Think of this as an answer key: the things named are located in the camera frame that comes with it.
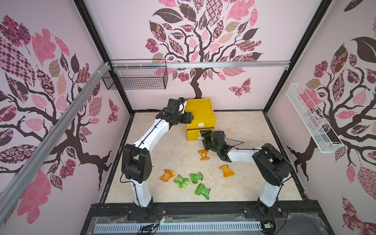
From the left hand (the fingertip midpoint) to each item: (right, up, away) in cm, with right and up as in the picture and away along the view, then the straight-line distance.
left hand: (187, 119), depth 89 cm
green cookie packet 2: (+5, -35, -4) cm, 36 cm away
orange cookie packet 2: (+25, -33, -2) cm, 41 cm away
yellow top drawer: (+9, -3, -3) cm, 10 cm away
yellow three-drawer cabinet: (+10, +1, -2) cm, 11 cm away
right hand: (+8, -11, +3) cm, 13 cm away
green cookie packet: (-2, -37, -6) cm, 38 cm away
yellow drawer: (+5, -10, +2) cm, 12 cm away
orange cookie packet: (+11, -22, +5) cm, 25 cm away
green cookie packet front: (+8, -40, -9) cm, 42 cm away
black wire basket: (-61, +53, +73) cm, 109 cm away
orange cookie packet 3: (-12, -34, -4) cm, 36 cm away
